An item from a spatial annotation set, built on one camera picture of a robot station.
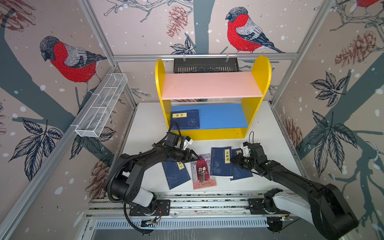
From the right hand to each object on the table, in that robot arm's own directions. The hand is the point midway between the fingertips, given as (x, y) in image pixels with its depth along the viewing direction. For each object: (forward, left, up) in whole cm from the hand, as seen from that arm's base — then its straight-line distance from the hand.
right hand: (229, 160), depth 85 cm
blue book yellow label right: (-5, -5, -3) cm, 8 cm away
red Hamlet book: (-6, +17, -4) cm, 18 cm away
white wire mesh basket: (+33, +72, +29) cm, 84 cm away
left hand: (-2, +19, +5) cm, 20 cm away
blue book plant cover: (-2, +5, -2) cm, 5 cm away
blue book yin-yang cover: (+21, +27, +12) cm, 36 cm away
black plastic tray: (+51, +14, +32) cm, 62 cm away
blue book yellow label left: (-7, +31, -2) cm, 32 cm away
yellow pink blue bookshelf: (+54, -3, -4) cm, 54 cm away
